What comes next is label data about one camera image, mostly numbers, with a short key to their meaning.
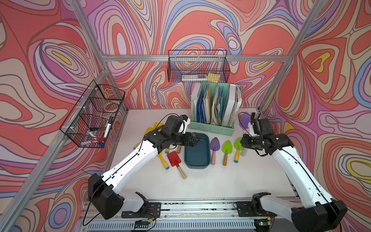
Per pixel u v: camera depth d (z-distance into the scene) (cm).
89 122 73
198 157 91
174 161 91
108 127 69
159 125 57
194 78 82
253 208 67
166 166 86
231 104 91
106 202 38
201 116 101
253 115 114
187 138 64
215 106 93
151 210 72
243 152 92
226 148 98
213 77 91
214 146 98
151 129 54
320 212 36
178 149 94
